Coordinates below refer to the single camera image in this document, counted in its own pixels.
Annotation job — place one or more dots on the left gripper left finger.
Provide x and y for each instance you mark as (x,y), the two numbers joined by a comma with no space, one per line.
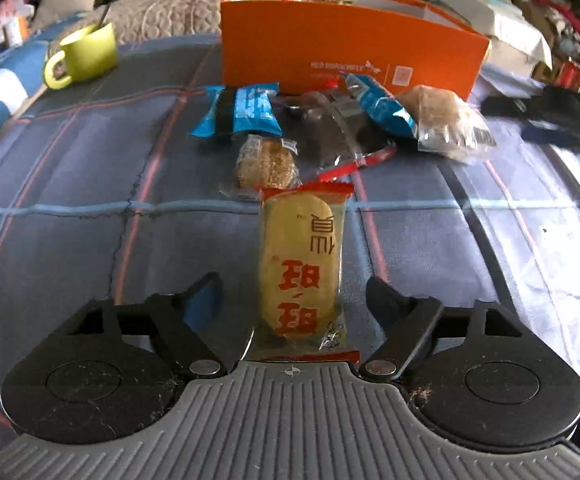
(179,320)

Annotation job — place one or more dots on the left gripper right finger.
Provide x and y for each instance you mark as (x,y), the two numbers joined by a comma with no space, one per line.
(407,322)

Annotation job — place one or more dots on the clear bread roll packet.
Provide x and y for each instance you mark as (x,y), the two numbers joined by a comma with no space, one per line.
(446,125)

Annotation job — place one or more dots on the yellow red rice cracker packet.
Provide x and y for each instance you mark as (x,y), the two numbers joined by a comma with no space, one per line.
(300,315)

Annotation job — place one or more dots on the clear red dates packet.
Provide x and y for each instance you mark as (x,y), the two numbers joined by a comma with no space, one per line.
(334,137)

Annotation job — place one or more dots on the blue black wafer packet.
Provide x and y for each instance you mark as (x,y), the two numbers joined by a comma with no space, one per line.
(239,110)

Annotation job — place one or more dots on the red can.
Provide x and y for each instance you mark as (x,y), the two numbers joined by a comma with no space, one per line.
(568,76)

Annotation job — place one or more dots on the plaid blue tablecloth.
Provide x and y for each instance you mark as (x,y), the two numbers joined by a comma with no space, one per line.
(104,193)

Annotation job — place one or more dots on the blue cookie packet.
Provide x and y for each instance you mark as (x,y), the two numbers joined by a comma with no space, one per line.
(380,105)

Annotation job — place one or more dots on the orange cardboard box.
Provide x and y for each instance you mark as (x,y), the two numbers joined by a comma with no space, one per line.
(304,45)

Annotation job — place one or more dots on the round sesame cake packet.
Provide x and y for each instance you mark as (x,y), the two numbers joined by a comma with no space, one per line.
(262,163)

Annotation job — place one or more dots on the yellow green mug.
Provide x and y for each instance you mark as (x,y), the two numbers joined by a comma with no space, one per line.
(86,54)

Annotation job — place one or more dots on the blue striped blanket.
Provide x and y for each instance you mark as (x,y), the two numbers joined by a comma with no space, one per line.
(21,68)

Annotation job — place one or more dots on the quilted beige sofa cover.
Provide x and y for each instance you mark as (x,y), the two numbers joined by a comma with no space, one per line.
(136,21)

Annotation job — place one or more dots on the pink plastic bag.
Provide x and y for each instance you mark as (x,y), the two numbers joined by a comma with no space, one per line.
(14,18)

